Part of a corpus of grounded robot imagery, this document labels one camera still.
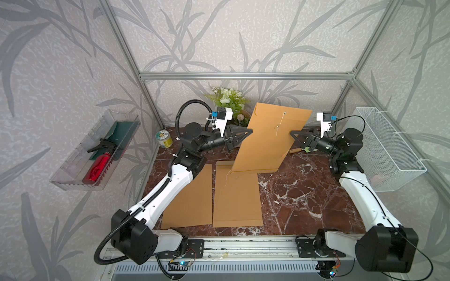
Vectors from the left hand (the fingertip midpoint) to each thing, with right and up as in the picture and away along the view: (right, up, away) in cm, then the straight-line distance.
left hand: (250, 135), depth 59 cm
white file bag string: (-11, -22, +38) cm, 45 cm away
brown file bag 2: (+7, -6, +14) cm, 17 cm away
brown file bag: (-5, -33, +31) cm, 45 cm away
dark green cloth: (-53, -2, +12) cm, 55 cm away
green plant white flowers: (-7, +20, +35) cm, 41 cm away
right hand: (+18, +2, +10) cm, 20 cm away
